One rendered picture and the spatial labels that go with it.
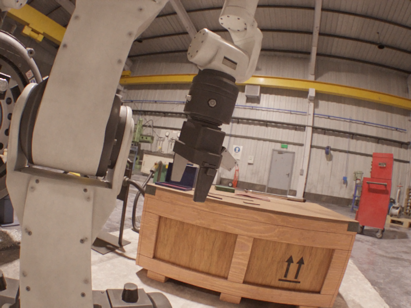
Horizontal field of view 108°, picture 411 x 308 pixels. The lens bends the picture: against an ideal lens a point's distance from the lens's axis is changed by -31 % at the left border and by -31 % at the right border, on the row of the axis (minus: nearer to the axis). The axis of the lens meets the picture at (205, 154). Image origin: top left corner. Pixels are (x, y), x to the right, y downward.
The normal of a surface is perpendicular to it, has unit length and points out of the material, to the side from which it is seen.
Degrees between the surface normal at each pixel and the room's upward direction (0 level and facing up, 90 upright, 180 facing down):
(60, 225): 60
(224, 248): 90
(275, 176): 90
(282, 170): 90
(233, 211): 90
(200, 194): 102
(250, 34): 134
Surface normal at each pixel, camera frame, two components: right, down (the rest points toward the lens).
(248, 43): -0.83, -0.19
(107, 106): 0.54, -0.04
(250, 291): -0.24, -0.11
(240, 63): 0.48, 0.23
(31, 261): 0.55, -0.46
